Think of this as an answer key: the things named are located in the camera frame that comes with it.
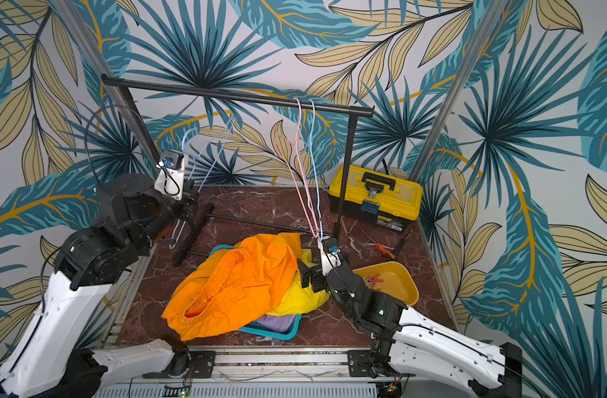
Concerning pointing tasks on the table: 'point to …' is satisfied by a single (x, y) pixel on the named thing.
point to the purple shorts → (277, 323)
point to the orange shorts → (228, 288)
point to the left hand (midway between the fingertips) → (190, 187)
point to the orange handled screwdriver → (380, 246)
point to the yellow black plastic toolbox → (376, 199)
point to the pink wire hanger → (304, 178)
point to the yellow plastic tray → (390, 277)
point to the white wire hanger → (313, 171)
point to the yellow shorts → (299, 300)
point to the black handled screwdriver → (401, 245)
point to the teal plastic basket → (253, 327)
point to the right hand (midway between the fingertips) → (313, 256)
